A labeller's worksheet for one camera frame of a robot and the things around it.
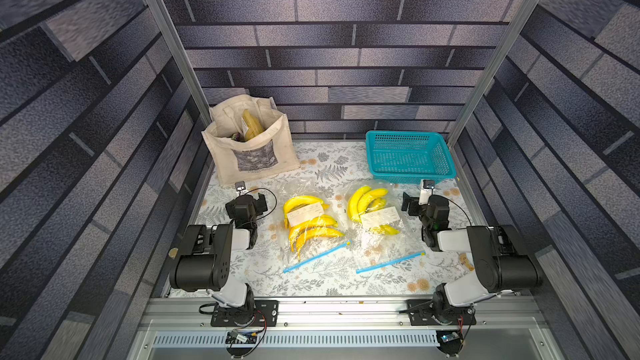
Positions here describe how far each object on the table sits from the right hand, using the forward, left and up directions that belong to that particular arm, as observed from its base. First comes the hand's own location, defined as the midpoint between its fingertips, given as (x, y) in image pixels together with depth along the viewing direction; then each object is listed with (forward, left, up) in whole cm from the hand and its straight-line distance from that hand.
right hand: (417, 192), depth 95 cm
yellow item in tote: (+18, +64, +18) cm, 69 cm away
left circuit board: (-47, +61, -6) cm, 78 cm away
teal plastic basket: (+23, -2, -6) cm, 24 cm away
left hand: (-3, +66, +1) cm, 66 cm away
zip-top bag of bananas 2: (-16, +17, -1) cm, 24 cm away
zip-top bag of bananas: (-14, +41, 0) cm, 43 cm away
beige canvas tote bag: (+7, +62, +22) cm, 66 cm away
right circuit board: (-45, -3, -11) cm, 46 cm away
